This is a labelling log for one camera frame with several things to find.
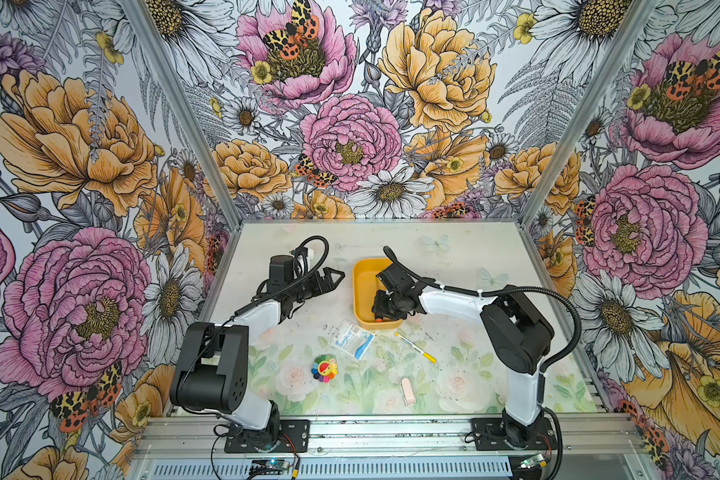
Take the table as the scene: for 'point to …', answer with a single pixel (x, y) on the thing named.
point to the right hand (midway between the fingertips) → (377, 318)
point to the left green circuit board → (269, 467)
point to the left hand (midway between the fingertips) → (335, 285)
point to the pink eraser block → (407, 388)
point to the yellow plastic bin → (365, 287)
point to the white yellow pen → (427, 355)
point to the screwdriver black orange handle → (379, 320)
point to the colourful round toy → (324, 368)
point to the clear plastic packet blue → (352, 339)
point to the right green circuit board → (532, 461)
